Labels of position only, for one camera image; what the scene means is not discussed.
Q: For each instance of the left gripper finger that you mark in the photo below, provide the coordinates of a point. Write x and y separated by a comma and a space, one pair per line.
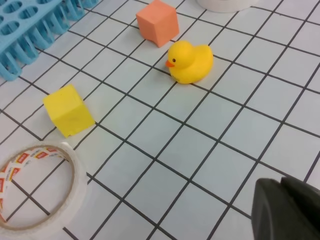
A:
288, 209

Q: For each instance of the blue test tube rack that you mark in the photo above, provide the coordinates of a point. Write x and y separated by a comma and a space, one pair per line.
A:
29, 25

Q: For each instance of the yellow rubber duck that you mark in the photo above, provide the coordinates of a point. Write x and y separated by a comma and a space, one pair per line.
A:
189, 63

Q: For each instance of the right white tape roll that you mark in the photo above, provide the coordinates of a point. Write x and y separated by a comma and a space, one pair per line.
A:
226, 6

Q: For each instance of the white tape roll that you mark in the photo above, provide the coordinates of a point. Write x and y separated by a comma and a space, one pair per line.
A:
226, 6
42, 187

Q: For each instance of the orange foam block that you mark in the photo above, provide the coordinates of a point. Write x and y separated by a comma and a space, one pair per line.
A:
158, 23

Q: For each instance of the yellow foam cube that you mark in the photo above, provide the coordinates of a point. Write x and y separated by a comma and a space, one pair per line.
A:
67, 111

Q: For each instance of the left white tape roll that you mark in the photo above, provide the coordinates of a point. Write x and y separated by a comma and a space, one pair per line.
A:
42, 187

